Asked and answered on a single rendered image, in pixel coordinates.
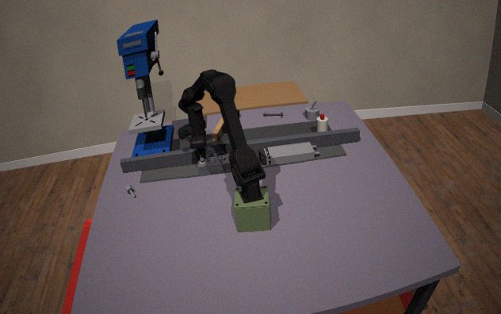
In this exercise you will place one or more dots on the blue drill press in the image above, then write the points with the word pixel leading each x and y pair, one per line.
pixel 142 44

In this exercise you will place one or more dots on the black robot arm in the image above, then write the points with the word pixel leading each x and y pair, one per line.
pixel 243 160

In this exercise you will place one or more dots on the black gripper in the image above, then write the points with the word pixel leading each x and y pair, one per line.
pixel 197 141

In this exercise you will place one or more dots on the white bottle with red cap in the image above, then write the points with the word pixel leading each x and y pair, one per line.
pixel 322 123

